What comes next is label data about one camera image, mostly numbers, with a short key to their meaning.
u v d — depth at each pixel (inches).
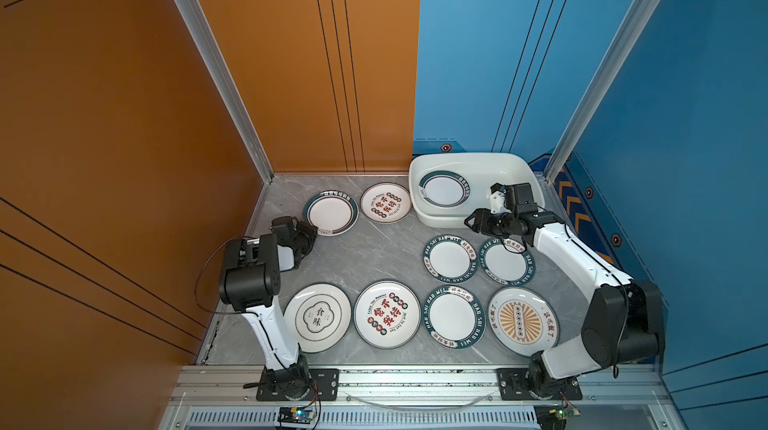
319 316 33.3
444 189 44.5
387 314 33.3
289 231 32.7
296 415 27.8
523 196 27.0
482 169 47.1
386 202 44.1
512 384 28.5
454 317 33.6
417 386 29.7
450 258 38.9
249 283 20.4
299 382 26.5
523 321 32.7
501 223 29.0
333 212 42.0
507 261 36.9
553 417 27.7
